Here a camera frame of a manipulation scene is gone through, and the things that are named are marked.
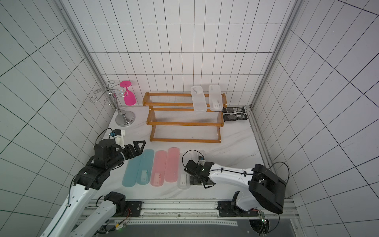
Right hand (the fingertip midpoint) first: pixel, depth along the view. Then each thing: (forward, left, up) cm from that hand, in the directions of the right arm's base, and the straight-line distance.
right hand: (195, 181), depth 83 cm
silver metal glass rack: (+42, +56, +4) cm, 70 cm away
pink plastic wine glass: (+48, +50, +19) cm, 72 cm away
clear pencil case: (+1, +7, +3) cm, 8 cm away
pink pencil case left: (+5, +23, 0) cm, 23 cm away
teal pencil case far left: (+3, +38, +3) cm, 38 cm away
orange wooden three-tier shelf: (+42, +16, +14) cm, 47 cm away
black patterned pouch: (+52, -26, +2) cm, 59 cm away
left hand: (+8, +30, +22) cm, 38 cm away
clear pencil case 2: (+38, -10, +31) cm, 49 cm away
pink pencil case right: (+2, +14, +2) cm, 14 cm away
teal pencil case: (+5, +30, +4) cm, 31 cm away
